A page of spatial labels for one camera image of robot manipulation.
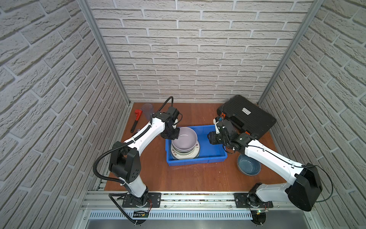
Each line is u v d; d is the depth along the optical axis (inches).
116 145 17.8
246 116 40.7
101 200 29.3
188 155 34.1
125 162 17.6
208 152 36.0
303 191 15.6
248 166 33.3
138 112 43.3
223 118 41.5
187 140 33.1
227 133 23.8
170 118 24.2
